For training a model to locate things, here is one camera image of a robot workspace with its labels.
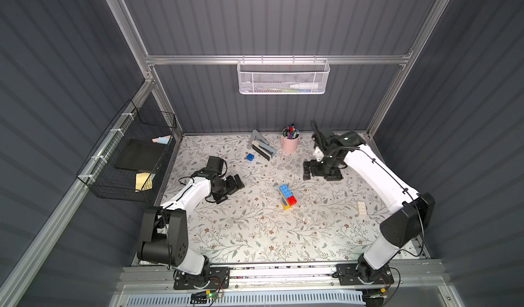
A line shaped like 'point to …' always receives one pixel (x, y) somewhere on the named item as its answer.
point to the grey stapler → (260, 146)
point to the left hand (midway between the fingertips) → (238, 190)
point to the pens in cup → (291, 132)
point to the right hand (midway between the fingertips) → (314, 179)
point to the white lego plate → (362, 207)
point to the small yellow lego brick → (286, 207)
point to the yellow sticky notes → (144, 181)
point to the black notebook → (140, 154)
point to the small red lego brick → (292, 200)
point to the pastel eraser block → (162, 140)
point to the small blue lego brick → (250, 157)
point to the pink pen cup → (290, 140)
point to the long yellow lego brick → (284, 202)
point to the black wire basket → (99, 172)
